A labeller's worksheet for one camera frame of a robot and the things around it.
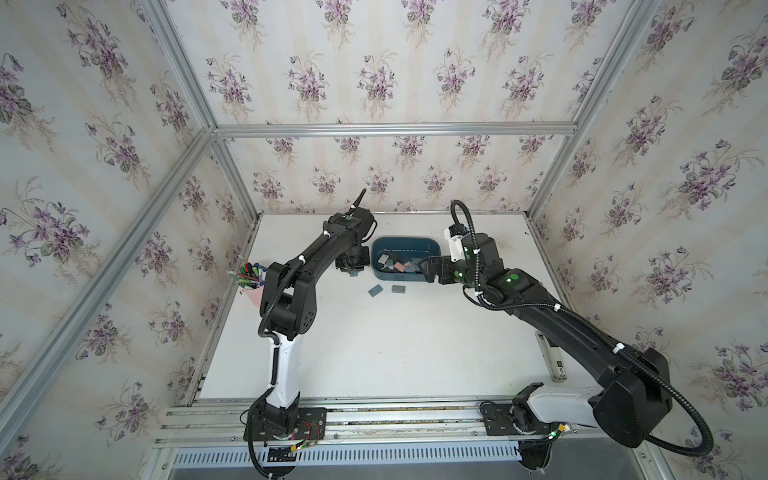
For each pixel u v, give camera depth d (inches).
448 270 27.1
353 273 36.4
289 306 21.5
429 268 27.6
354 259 32.2
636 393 15.4
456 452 27.6
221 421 29.4
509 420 28.4
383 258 41.0
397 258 41.0
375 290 38.7
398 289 38.7
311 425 28.4
